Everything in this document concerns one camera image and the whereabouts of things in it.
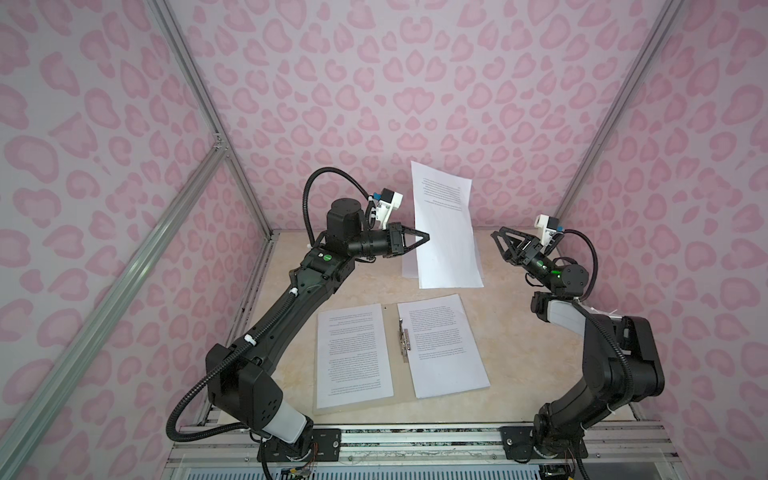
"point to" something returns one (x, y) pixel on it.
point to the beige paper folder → (403, 385)
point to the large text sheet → (352, 356)
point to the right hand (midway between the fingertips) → (499, 237)
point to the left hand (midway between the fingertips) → (430, 235)
